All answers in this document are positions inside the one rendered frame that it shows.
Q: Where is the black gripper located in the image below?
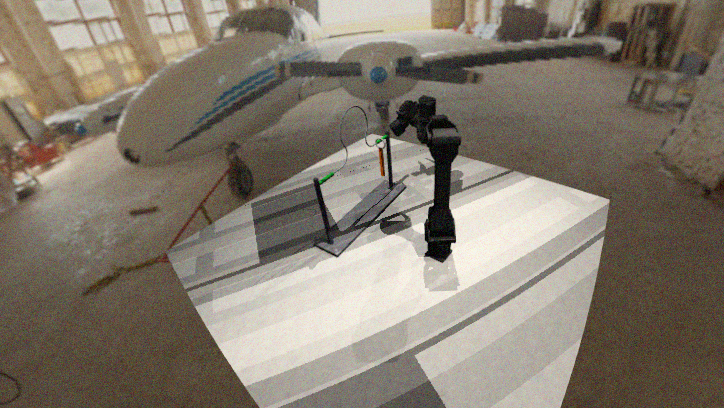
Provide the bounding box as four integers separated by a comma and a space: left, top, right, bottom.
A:
389, 101, 420, 136

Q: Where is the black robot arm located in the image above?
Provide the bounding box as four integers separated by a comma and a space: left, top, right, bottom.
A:
398, 96, 461, 263

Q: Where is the orange handle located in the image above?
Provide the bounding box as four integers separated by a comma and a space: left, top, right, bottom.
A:
375, 138, 386, 176

